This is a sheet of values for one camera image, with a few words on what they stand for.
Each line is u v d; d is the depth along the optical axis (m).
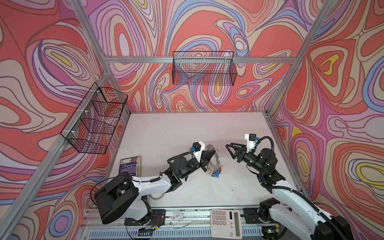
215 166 0.72
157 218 0.72
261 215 0.67
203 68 0.96
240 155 0.67
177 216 0.73
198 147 0.61
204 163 0.64
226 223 0.70
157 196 0.80
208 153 0.69
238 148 0.68
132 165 0.89
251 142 0.68
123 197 0.42
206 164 0.64
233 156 0.69
